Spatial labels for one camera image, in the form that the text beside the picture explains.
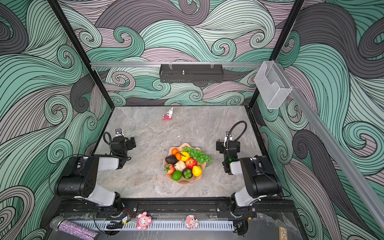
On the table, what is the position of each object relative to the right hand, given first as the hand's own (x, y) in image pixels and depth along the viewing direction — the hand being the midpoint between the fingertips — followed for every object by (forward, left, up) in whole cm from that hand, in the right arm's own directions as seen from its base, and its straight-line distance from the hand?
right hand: (228, 139), depth 94 cm
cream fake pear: (-18, +30, +2) cm, 35 cm away
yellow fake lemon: (-13, +27, +3) cm, 30 cm away
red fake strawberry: (-21, +35, +4) cm, 41 cm away
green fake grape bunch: (-15, +18, +4) cm, 24 cm away
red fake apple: (-16, +24, +1) cm, 29 cm away
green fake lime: (-24, +31, +2) cm, 39 cm away
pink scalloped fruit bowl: (-5, +23, -1) cm, 24 cm away
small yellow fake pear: (-21, +21, +2) cm, 30 cm away
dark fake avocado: (-15, +35, +3) cm, 38 cm away
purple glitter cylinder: (-47, +75, 0) cm, 89 cm away
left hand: (0, +67, +2) cm, 67 cm away
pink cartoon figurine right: (-44, +24, -1) cm, 50 cm away
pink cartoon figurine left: (-43, +46, 0) cm, 63 cm away
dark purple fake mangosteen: (-23, +26, +2) cm, 34 cm away
